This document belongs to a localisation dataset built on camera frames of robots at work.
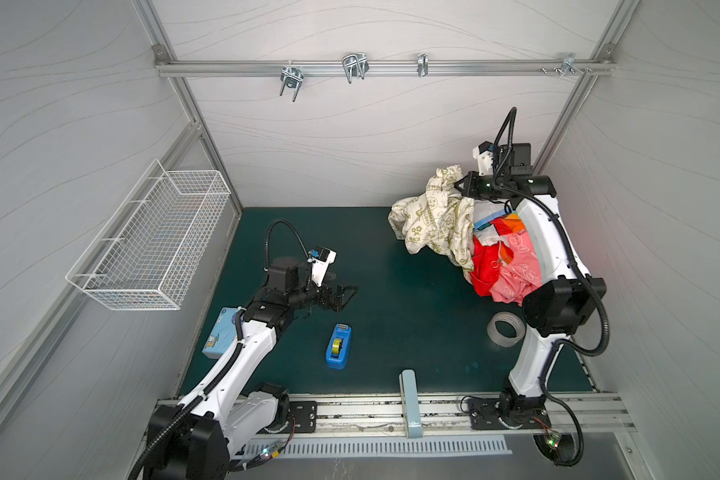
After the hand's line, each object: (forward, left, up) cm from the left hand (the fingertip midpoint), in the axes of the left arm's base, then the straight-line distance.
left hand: (349, 277), depth 78 cm
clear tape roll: (-9, -44, -17) cm, 48 cm away
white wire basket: (-2, +47, +12) cm, 48 cm away
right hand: (+26, -31, +14) cm, 43 cm away
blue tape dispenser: (-13, +2, -14) cm, 19 cm away
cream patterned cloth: (+14, -24, +9) cm, 29 cm away
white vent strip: (-36, +8, -19) cm, 41 cm away
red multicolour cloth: (+22, -44, -2) cm, 49 cm away
